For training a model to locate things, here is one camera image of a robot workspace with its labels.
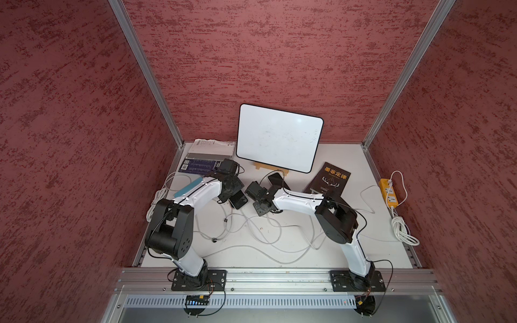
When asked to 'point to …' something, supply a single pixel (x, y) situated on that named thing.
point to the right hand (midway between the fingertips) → (265, 208)
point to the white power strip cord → (399, 229)
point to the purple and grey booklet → (204, 154)
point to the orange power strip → (389, 192)
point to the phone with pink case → (236, 200)
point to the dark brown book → (329, 179)
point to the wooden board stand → (258, 165)
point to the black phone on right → (277, 180)
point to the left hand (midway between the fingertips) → (235, 192)
